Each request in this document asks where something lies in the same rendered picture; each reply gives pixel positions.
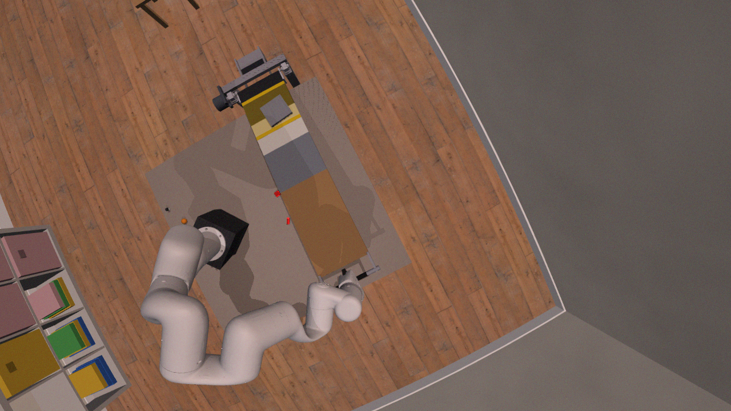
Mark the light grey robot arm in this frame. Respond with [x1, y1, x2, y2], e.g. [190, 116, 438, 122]
[140, 224, 362, 385]

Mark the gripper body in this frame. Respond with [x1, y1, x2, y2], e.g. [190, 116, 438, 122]
[339, 270, 364, 302]

